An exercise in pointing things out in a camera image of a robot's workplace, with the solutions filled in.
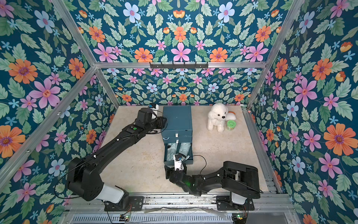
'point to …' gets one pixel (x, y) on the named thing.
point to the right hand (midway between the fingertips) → (170, 166)
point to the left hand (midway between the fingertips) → (165, 119)
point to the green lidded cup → (230, 124)
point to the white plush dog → (216, 116)
